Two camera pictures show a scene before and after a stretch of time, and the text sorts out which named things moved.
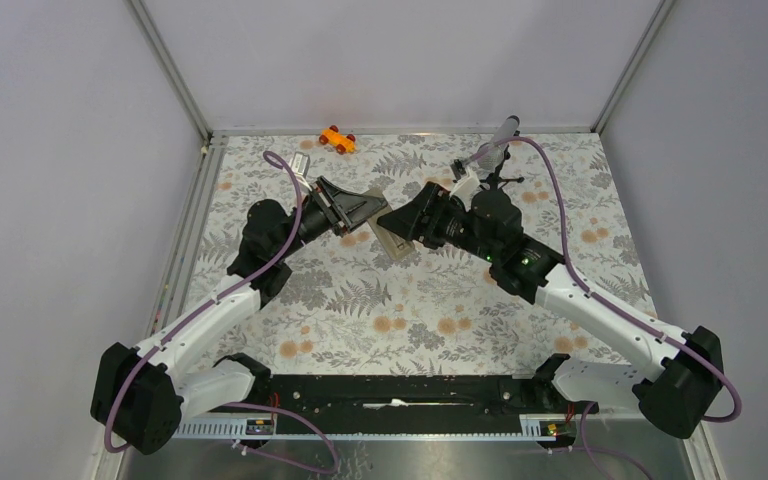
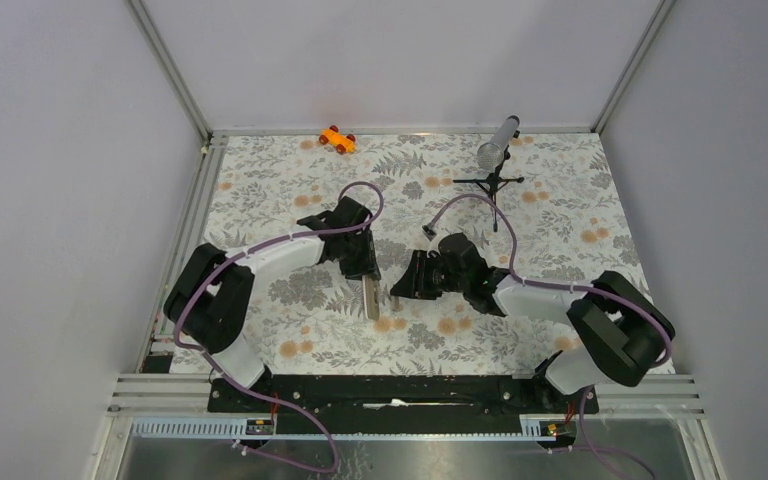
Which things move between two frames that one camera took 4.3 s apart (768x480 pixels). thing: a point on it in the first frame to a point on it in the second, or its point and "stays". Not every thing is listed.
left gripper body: [329, 209] to [357, 258]
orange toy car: [342, 143] stays
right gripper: [411, 221] to [414, 284]
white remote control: [396, 245] to [371, 297]
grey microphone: [493, 158] stays
